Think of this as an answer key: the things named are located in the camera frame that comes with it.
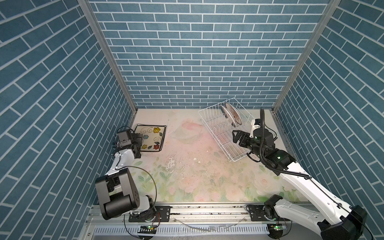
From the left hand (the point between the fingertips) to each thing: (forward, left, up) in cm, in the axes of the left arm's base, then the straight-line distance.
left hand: (141, 139), depth 90 cm
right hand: (-6, -55, +16) cm, 57 cm away
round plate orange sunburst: (+17, -59, +4) cm, 62 cm away
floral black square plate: (+6, -5, -7) cm, 10 cm away
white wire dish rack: (+20, -52, -6) cm, 56 cm away
